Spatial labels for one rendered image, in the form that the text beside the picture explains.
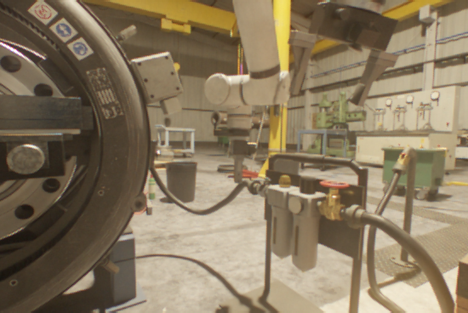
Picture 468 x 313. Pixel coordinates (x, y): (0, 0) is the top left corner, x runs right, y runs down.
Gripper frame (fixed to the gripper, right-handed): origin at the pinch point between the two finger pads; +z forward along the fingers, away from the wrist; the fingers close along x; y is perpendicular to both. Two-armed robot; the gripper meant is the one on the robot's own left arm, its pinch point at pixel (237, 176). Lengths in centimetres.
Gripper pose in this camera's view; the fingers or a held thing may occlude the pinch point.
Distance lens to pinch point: 87.4
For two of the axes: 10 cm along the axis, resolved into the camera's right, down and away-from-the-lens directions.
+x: -0.8, -0.8, 9.9
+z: -0.2, 10.0, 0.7
